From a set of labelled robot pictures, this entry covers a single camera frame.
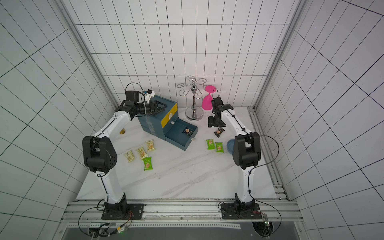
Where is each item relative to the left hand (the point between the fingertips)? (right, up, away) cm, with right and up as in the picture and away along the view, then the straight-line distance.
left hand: (165, 109), depth 86 cm
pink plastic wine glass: (+26, +6, +13) cm, 30 cm away
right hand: (+27, -9, +10) cm, 30 cm away
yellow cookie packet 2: (-16, -27, +7) cm, 32 cm away
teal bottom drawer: (+4, -17, +12) cm, 22 cm away
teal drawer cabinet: (-6, -9, 0) cm, 10 cm away
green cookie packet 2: (+29, -23, +11) cm, 38 cm away
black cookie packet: (+35, -15, +17) cm, 41 cm away
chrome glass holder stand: (+17, -1, +29) cm, 33 cm away
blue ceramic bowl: (+41, -23, +9) cm, 48 cm away
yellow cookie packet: (-12, -23, +11) cm, 28 cm away
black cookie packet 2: (+13, -14, +17) cm, 26 cm away
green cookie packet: (-11, -33, +2) cm, 35 cm away
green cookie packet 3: (+34, -24, +10) cm, 43 cm away
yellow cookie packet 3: (-23, -29, +5) cm, 38 cm away
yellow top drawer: (+2, -3, +3) cm, 5 cm away
